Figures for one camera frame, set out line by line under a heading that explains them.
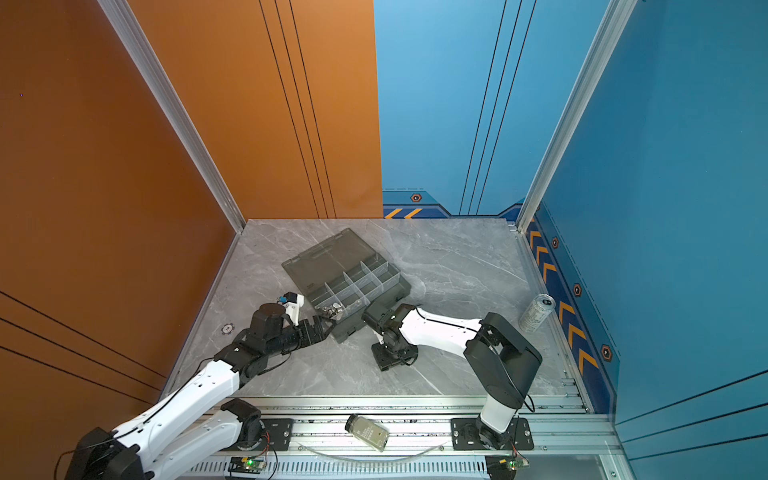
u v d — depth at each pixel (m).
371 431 0.71
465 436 0.72
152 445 0.43
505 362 0.46
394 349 0.71
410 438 0.75
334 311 0.92
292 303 0.76
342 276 0.99
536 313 0.82
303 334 0.71
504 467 0.70
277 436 0.73
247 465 0.71
